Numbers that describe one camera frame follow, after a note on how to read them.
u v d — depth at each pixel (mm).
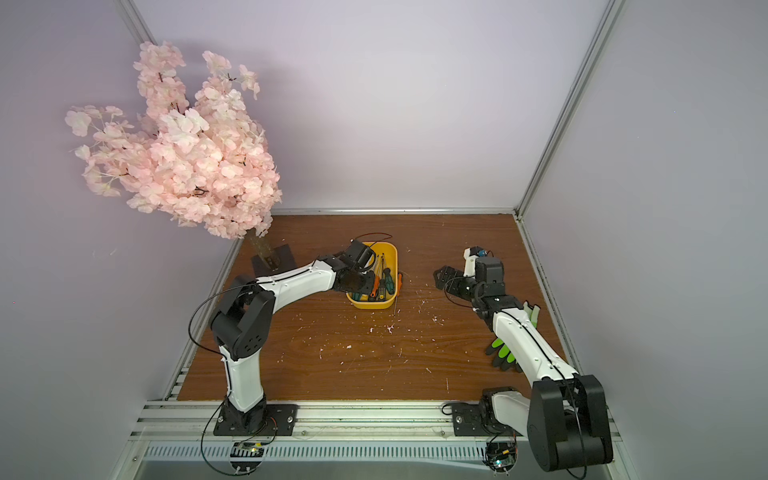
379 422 744
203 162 574
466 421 727
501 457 696
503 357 812
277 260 1036
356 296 928
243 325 500
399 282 924
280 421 729
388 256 1009
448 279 760
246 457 716
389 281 971
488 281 640
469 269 761
